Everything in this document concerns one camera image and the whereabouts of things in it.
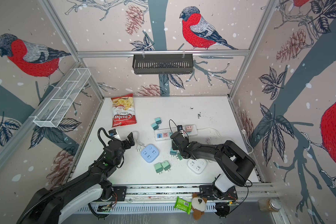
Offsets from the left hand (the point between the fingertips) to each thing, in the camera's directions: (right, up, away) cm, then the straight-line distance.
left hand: (125, 134), depth 83 cm
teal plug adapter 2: (+16, +3, +17) cm, 23 cm away
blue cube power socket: (+15, -12, +3) cm, 19 cm away
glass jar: (+74, -28, -22) cm, 82 cm away
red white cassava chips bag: (-9, +14, +23) cm, 28 cm away
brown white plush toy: (+42, -33, -15) cm, 55 cm away
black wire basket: (+21, +51, +24) cm, 60 cm away
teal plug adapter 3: (+30, -12, +4) cm, 32 cm away
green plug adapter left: (+21, -19, -3) cm, 29 cm away
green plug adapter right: (+25, -18, -2) cm, 31 cm away
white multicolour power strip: (+24, -2, +12) cm, 27 cm away
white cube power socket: (+45, -18, -3) cm, 48 cm away
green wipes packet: (+34, -33, -14) cm, 49 cm away
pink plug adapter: (+40, +3, +9) cm, 42 cm away
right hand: (+31, -6, +8) cm, 33 cm away
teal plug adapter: (+18, +7, +20) cm, 28 cm away
